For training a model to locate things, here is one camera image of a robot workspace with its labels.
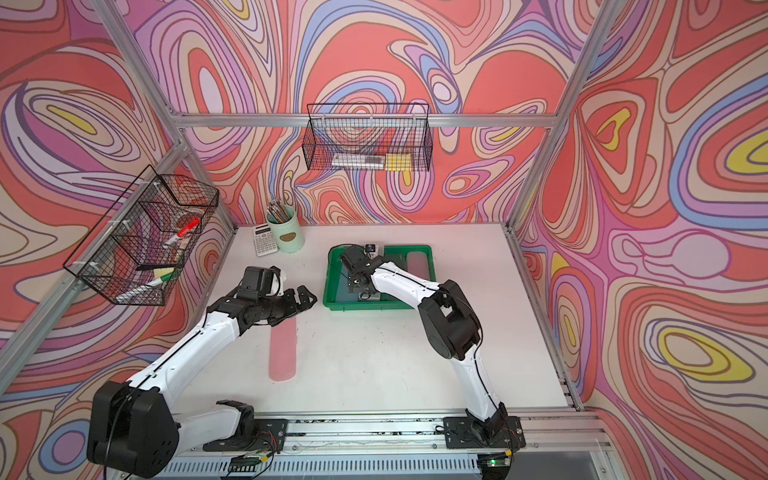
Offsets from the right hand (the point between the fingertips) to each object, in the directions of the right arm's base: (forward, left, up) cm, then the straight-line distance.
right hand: (371, 289), depth 96 cm
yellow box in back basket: (+27, -10, +30) cm, 41 cm away
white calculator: (+25, +42, -2) cm, 49 cm away
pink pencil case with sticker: (+11, -16, -1) cm, 19 cm away
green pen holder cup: (+21, +29, +10) cm, 37 cm away
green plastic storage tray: (0, +12, -2) cm, 12 cm away
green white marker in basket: (-12, +55, +22) cm, 61 cm away
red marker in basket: (+3, +46, +28) cm, 54 cm away
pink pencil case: (-18, +27, -4) cm, 32 cm away
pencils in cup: (+24, +32, +13) cm, 42 cm away
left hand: (-10, +18, +8) cm, 22 cm away
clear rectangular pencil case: (-3, +1, 0) cm, 3 cm away
